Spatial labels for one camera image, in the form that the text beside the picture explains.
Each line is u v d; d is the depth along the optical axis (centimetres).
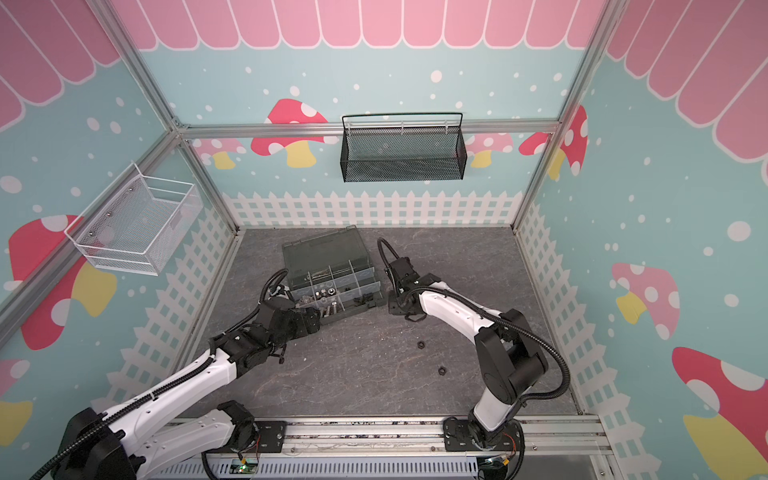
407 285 67
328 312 95
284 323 64
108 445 40
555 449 75
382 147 99
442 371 85
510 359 46
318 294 99
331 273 102
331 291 100
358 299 99
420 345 89
